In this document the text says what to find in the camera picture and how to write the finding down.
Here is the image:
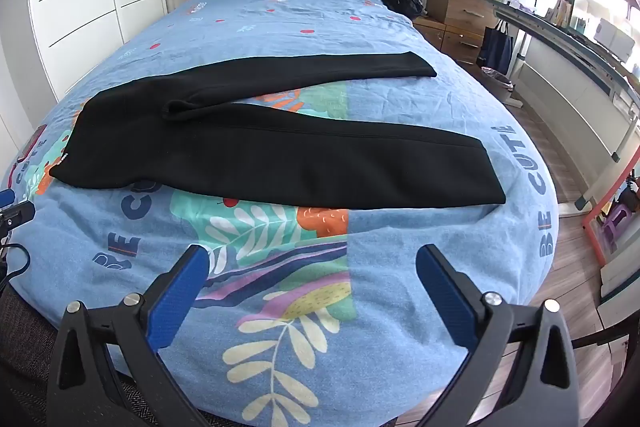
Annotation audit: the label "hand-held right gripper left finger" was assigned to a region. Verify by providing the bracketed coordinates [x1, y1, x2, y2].
[46, 244, 226, 427]

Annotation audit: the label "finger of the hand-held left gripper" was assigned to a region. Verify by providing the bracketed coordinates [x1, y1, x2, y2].
[0, 188, 37, 232]

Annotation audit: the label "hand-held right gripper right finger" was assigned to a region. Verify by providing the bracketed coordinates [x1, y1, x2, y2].
[416, 243, 581, 427]

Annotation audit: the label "black pants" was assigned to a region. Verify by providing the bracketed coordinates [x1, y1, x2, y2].
[48, 51, 507, 211]

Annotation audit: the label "printed blue blanket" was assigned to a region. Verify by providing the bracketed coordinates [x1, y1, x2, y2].
[0, 0, 560, 427]

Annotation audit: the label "purple stool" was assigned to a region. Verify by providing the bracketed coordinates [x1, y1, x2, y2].
[602, 207, 633, 253]

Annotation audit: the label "trash bin with plastic liner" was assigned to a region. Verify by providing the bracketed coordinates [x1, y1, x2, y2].
[480, 67, 511, 90]

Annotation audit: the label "navy tote bag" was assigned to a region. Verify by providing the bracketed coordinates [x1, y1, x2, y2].
[479, 21, 516, 75]

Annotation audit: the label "wooden nightstand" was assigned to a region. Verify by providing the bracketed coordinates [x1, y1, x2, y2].
[412, 14, 486, 64]

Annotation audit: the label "long grey desk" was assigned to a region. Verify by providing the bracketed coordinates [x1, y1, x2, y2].
[492, 0, 640, 210]

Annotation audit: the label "black cable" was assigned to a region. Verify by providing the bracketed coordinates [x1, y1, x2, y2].
[0, 243, 32, 280]

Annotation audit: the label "orange metal frame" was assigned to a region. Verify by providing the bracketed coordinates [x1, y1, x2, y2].
[582, 167, 640, 265]

